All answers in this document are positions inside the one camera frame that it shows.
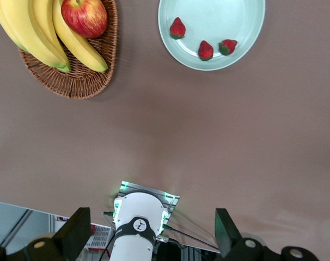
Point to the brown table cover sheet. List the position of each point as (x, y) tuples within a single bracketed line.
[(165, 122)]

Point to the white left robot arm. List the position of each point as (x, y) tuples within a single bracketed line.
[(139, 206)]

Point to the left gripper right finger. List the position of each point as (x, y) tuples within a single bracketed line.
[(225, 231)]

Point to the red strawberry large green calyx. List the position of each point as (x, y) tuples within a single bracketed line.
[(228, 46)]

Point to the pale green round plate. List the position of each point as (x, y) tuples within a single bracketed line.
[(216, 16)]

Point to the short yellow banana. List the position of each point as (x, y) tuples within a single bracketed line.
[(78, 46)]

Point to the red apple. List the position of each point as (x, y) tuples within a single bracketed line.
[(84, 17)]

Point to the brown wicker basket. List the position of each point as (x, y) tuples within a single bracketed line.
[(80, 84)]

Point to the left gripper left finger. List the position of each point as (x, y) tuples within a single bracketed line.
[(75, 231)]

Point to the large yellow banana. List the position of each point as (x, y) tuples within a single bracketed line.
[(26, 30)]

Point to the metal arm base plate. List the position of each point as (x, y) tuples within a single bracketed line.
[(154, 190)]

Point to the white perforated metal rack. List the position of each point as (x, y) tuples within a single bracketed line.
[(99, 236)]

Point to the medium yellow banana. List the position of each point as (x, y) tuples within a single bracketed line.
[(45, 19)]

